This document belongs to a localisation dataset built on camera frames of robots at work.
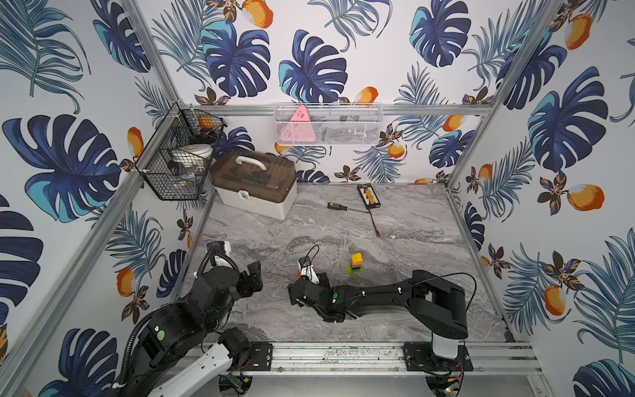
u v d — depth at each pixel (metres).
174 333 0.40
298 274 0.75
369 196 1.14
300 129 0.90
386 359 0.76
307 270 0.72
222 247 0.56
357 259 0.86
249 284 0.56
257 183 0.95
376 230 1.04
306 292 0.62
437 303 0.50
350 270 0.92
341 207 1.10
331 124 0.93
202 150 0.82
